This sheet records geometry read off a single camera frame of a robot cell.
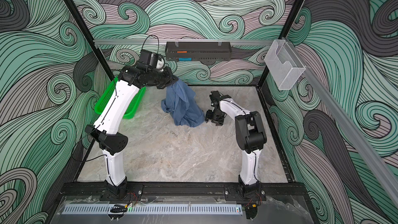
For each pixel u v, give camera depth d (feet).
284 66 2.59
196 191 2.48
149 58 1.83
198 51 3.12
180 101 2.45
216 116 2.68
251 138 1.68
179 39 3.12
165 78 2.12
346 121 1.73
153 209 2.29
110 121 1.57
